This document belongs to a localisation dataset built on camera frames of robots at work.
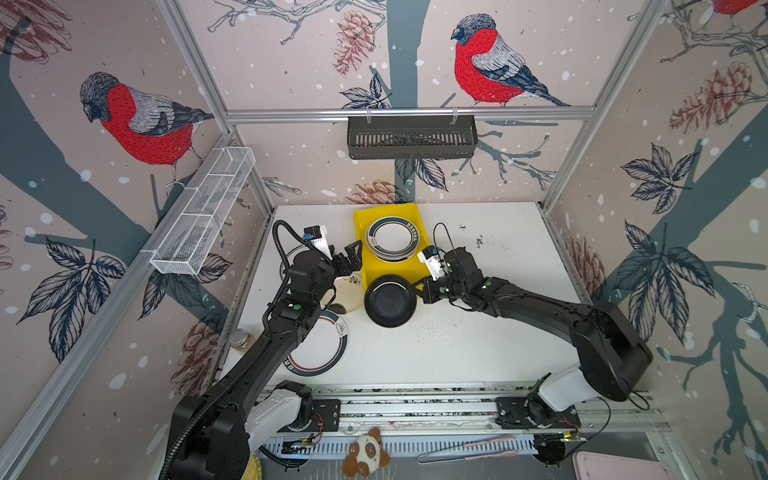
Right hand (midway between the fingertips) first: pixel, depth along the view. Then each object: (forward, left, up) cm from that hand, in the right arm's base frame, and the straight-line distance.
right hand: (409, 289), depth 84 cm
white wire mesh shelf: (-1, +54, +21) cm, 58 cm away
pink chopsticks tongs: (-36, -21, -11) cm, 43 cm away
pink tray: (-37, -43, -12) cm, 58 cm away
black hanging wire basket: (+51, 0, +18) cm, 54 cm away
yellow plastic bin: (+15, +13, -12) cm, 23 cm away
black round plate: (-3, +5, -2) cm, 6 cm away
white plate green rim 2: (-14, +25, -10) cm, 30 cm away
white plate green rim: (+24, +6, -6) cm, 25 cm away
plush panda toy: (-38, +9, -8) cm, 40 cm away
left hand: (+5, +16, +15) cm, 23 cm away
